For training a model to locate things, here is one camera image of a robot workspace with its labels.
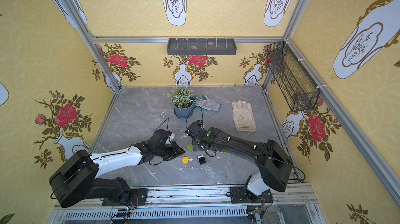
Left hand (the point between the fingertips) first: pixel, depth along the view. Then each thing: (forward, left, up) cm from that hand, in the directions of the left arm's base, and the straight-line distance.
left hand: (187, 153), depth 83 cm
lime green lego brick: (+5, -2, -3) cm, 6 cm away
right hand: (+2, -6, +2) cm, 7 cm away
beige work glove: (+25, -36, -4) cm, 44 cm away
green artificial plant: (+28, +3, +14) cm, 32 cm away
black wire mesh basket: (+35, -72, +9) cm, 81 cm away
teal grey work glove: (+36, -12, -4) cm, 39 cm away
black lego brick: (-4, -8, +1) cm, 9 cm away
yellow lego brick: (-3, +1, -3) cm, 4 cm away
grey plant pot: (+25, +3, +2) cm, 25 cm away
